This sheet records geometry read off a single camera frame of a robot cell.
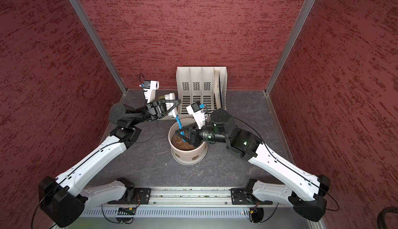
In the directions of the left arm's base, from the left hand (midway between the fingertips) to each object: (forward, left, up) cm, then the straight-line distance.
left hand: (178, 106), depth 55 cm
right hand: (-8, 0, -9) cm, 12 cm away
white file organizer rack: (+46, -11, -33) cm, 58 cm away
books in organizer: (+29, -18, -22) cm, 40 cm away
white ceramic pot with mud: (-6, 0, -30) cm, 30 cm away
